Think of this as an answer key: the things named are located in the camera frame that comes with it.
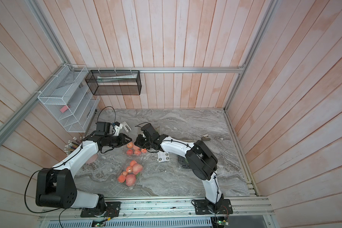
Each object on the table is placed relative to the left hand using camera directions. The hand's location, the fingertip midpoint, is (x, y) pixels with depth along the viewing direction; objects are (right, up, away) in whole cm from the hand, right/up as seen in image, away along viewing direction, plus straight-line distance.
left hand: (130, 141), depth 86 cm
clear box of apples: (+1, -18, -3) cm, 19 cm away
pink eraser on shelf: (-39, +20, -3) cm, 44 cm away
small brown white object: (+50, +1, +15) cm, 52 cm away
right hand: (+1, -1, +1) cm, 2 cm away
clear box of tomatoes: (0, -7, +5) cm, 9 cm away
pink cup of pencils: (-33, -1, -2) cm, 34 cm away
